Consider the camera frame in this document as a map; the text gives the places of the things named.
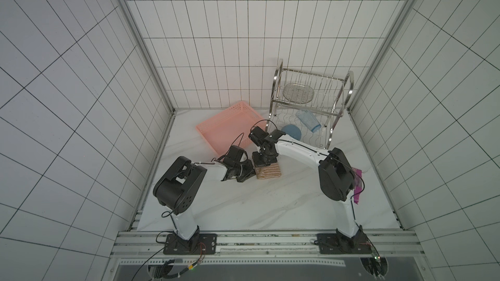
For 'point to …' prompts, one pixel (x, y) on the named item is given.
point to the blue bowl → (292, 131)
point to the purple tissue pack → (357, 183)
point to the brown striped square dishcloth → (268, 172)
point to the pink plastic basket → (230, 127)
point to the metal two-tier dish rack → (311, 102)
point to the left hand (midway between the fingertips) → (255, 175)
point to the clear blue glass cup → (309, 119)
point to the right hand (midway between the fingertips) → (252, 167)
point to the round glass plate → (298, 93)
